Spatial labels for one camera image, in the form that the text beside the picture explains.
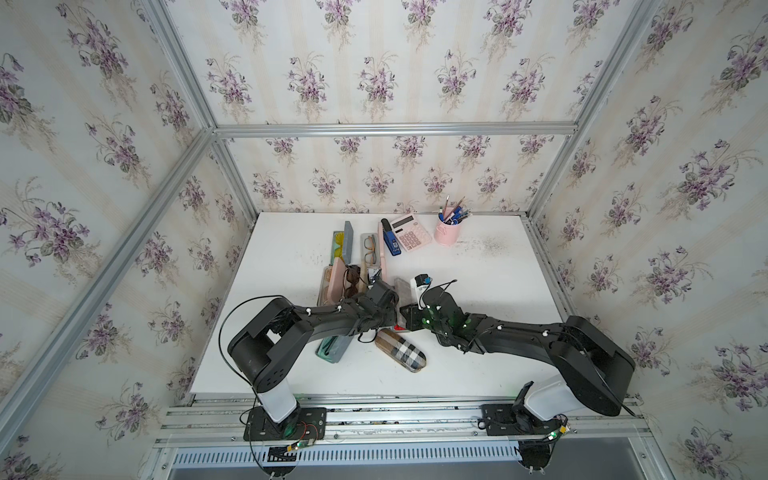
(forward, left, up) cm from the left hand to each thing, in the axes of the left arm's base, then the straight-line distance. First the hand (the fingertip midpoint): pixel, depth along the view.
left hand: (393, 316), depth 92 cm
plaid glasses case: (-12, -1, +3) cm, 12 cm away
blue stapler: (+31, 0, +2) cm, 31 cm away
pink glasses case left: (+6, +19, +7) cm, 21 cm away
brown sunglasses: (+13, +14, +2) cm, 19 cm away
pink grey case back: (+22, +5, +7) cm, 24 cm away
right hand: (-2, -3, +7) cm, 8 cm away
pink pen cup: (+29, -20, +9) cm, 36 cm away
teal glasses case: (-12, +17, +7) cm, 22 cm away
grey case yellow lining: (+25, +18, +5) cm, 31 cm away
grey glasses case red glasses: (+5, -3, +7) cm, 9 cm away
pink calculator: (+33, -7, +2) cm, 34 cm away
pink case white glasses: (+14, +7, +2) cm, 16 cm away
